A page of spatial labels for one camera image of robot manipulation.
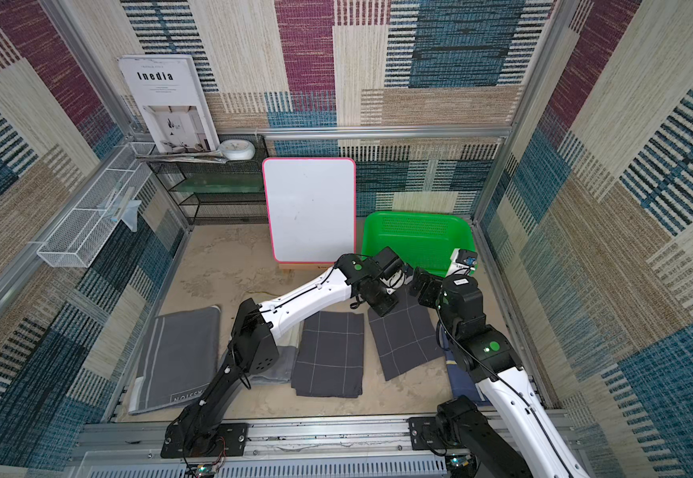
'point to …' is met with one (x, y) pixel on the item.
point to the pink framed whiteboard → (312, 206)
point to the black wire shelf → (230, 193)
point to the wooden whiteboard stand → (305, 270)
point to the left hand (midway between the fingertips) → (389, 302)
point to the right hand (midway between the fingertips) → (433, 270)
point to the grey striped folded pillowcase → (179, 359)
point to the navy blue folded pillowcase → (462, 382)
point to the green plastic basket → (421, 239)
